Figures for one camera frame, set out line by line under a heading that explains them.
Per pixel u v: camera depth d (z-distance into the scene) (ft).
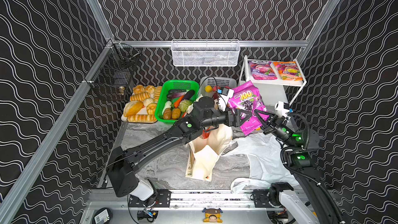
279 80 2.63
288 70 2.62
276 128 1.80
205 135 2.98
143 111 3.51
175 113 3.27
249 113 1.91
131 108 3.39
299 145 1.68
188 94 3.75
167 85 3.80
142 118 3.29
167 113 3.20
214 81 3.84
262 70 2.62
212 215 2.24
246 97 1.92
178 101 3.60
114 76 3.02
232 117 1.83
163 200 2.41
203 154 2.00
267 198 2.43
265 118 1.95
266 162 2.78
